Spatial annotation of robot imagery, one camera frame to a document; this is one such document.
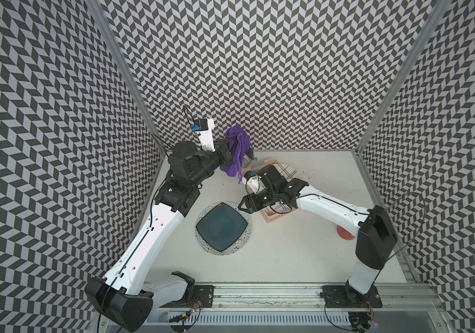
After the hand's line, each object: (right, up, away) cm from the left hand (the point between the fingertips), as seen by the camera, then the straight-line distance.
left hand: (237, 140), depth 63 cm
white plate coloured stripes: (+22, -10, +39) cm, 45 cm away
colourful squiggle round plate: (0, -40, +22) cm, 46 cm away
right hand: (+3, -24, +17) cm, 29 cm away
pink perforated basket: (+12, -30, +25) cm, 41 cm away
